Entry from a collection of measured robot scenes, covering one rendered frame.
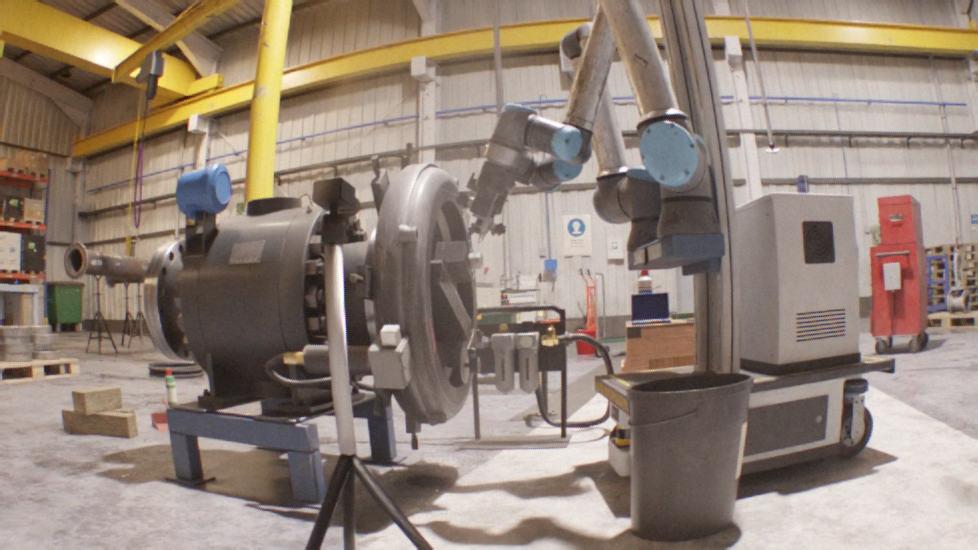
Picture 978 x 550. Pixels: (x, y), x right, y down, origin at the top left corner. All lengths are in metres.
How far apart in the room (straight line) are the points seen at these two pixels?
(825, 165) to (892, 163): 1.68
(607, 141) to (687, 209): 0.72
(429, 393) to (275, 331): 0.49
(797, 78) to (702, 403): 12.36
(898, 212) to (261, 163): 5.19
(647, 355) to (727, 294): 0.79
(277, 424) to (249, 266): 0.49
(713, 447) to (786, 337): 0.59
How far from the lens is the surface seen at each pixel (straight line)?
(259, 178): 5.83
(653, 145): 1.71
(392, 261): 1.83
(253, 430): 2.02
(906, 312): 5.35
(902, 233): 5.36
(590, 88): 1.99
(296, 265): 2.04
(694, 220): 1.85
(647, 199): 2.33
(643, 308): 2.94
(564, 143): 1.82
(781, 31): 13.28
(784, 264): 2.00
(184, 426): 2.19
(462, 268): 2.00
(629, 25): 1.85
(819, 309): 2.06
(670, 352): 2.75
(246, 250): 2.16
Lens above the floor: 0.56
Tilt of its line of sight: 3 degrees up
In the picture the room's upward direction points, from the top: 2 degrees counter-clockwise
